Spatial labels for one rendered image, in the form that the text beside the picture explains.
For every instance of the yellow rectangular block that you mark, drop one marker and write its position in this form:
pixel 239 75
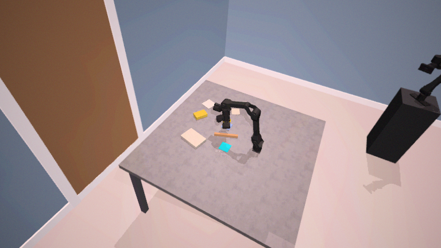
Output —
pixel 200 114

